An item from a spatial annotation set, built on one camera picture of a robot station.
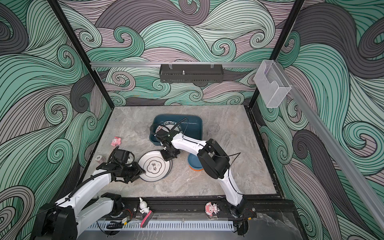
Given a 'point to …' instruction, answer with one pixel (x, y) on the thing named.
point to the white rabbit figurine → (143, 206)
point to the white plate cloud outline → (156, 168)
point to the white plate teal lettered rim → (169, 126)
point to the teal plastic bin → (191, 125)
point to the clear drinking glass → (213, 128)
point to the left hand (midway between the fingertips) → (144, 171)
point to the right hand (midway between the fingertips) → (168, 158)
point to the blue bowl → (194, 162)
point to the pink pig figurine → (210, 208)
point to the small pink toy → (116, 141)
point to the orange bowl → (195, 170)
